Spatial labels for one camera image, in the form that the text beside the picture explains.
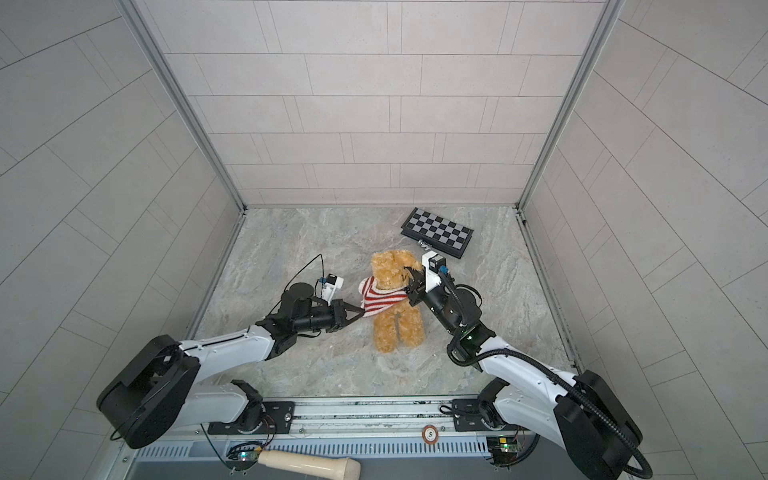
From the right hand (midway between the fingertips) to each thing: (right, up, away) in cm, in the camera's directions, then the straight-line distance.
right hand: (405, 264), depth 73 cm
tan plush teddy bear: (-4, -1, -3) cm, 5 cm away
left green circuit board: (-36, -42, -8) cm, 56 cm away
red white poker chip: (+6, -40, -4) cm, 40 cm away
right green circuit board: (+23, -42, -5) cm, 48 cm away
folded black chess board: (+12, +8, +32) cm, 35 cm away
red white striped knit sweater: (-7, -9, +1) cm, 12 cm away
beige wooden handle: (-13, -41, -11) cm, 45 cm away
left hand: (-9, -14, +5) cm, 18 cm away
